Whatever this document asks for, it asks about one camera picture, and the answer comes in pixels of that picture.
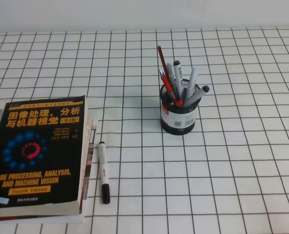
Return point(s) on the grey marker black cap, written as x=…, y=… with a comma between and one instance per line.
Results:
x=196, y=96

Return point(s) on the black mesh pen holder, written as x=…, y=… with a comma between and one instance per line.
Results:
x=176, y=120

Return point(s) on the red ballpoint pen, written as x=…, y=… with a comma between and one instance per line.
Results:
x=167, y=85

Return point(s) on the grey pen in holder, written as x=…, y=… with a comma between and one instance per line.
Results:
x=172, y=79

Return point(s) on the white marker in holder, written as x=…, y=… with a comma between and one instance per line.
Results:
x=178, y=78

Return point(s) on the light grey pen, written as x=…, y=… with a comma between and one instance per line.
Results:
x=192, y=82

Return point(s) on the white book under textbook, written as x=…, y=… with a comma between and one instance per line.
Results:
x=87, y=156

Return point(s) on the dark red pencil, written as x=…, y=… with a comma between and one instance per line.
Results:
x=163, y=61

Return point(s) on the white marker on table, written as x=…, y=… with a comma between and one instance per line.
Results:
x=104, y=174

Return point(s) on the black image processing textbook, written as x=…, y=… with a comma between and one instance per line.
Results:
x=44, y=111

